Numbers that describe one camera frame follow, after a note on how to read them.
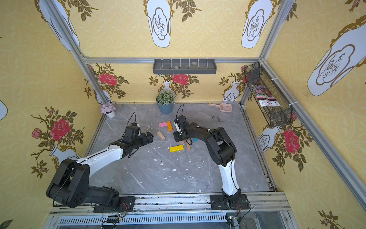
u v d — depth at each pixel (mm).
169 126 1061
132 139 702
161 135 1004
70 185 424
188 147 948
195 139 686
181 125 798
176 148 943
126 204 731
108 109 1045
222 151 541
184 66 924
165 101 1035
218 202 741
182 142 937
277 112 840
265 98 759
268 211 767
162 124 1065
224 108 1178
